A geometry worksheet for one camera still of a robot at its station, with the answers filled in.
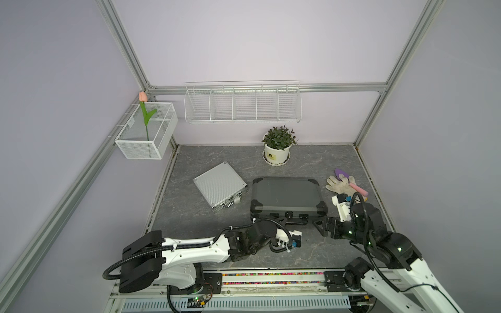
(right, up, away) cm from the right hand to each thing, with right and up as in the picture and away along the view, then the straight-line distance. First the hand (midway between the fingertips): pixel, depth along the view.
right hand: (320, 220), depth 71 cm
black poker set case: (-9, +5, +20) cm, 23 cm away
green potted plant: (-12, +34, +27) cm, 45 cm away
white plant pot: (-13, +25, +35) cm, 45 cm away
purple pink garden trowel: (+23, +16, +37) cm, 46 cm away
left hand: (-13, +1, +3) cm, 13 cm away
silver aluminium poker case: (-41, +9, +25) cm, 50 cm away
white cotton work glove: (+21, +9, +30) cm, 38 cm away
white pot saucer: (-13, +20, +40) cm, 46 cm away
